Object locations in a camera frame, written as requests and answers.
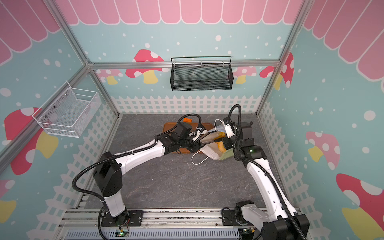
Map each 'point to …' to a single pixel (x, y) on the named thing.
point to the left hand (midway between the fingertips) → (200, 143)
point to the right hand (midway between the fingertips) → (226, 133)
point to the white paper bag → (211, 147)
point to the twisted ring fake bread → (220, 145)
